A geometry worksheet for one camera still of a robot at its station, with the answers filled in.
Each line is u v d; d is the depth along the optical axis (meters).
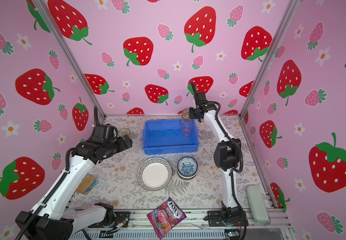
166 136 1.07
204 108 0.69
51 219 0.38
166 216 0.73
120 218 0.74
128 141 0.70
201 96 0.75
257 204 0.76
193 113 0.88
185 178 0.81
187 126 1.09
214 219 0.74
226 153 0.57
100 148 0.53
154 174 0.86
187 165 0.86
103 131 0.55
